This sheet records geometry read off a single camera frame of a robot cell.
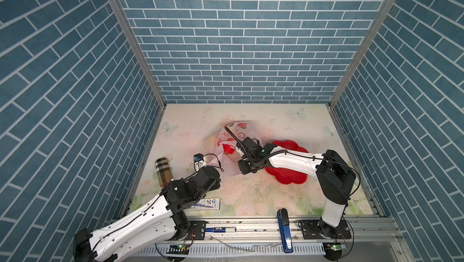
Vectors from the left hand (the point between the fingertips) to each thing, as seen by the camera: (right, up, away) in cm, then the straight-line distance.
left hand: (222, 178), depth 76 cm
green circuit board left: (-18, -28, -4) cm, 33 cm away
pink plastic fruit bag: (0, +13, +11) cm, 17 cm away
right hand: (+8, +1, +11) cm, 14 cm away
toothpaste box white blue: (-5, -13, +5) cm, 15 cm away
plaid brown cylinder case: (-30, -1, +12) cm, 32 cm away
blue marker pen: (-1, -21, -2) cm, 21 cm away
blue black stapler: (+25, -15, -2) cm, 30 cm away
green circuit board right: (+46, -26, -5) cm, 53 cm away
